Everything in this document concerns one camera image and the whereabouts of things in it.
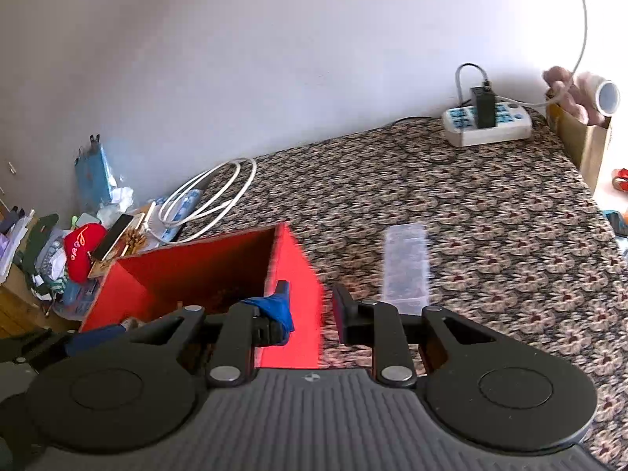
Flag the clear plastic case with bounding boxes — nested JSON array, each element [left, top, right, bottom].
[[381, 223, 429, 316]]

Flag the red cardboard box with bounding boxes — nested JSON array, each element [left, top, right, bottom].
[[80, 223, 323, 369]]

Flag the patterned floral tablecloth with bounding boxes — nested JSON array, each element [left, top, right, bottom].
[[183, 115, 627, 470]]

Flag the black power adapter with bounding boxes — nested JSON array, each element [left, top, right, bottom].
[[471, 82, 496, 129]]

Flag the white power strip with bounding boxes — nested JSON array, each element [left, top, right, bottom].
[[440, 101, 535, 148]]

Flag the brown cardboard box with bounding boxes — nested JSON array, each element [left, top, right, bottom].
[[546, 103, 611, 192]]

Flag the pink plush toy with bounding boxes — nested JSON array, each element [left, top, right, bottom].
[[542, 66, 606, 126]]

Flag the white rolled tube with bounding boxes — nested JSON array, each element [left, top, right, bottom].
[[588, 75, 619, 117]]

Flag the white coiled cable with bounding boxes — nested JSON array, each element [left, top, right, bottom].
[[144, 157, 259, 244]]

